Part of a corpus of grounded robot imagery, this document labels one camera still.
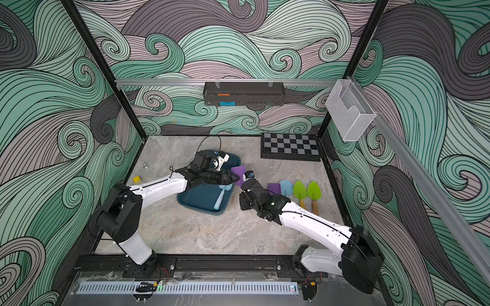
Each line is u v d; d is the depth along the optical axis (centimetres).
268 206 58
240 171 84
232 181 82
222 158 80
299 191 95
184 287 70
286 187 95
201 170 71
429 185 51
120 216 46
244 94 95
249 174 71
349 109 77
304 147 110
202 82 94
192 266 74
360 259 39
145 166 104
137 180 98
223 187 95
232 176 81
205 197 90
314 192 95
